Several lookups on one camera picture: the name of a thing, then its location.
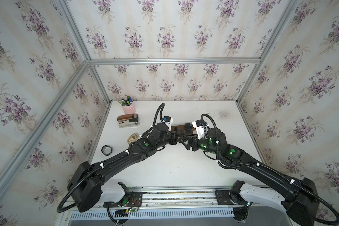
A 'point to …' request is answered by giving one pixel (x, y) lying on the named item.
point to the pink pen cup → (130, 109)
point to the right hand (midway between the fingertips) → (185, 138)
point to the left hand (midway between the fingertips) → (180, 133)
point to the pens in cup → (128, 101)
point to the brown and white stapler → (128, 120)
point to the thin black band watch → (107, 150)
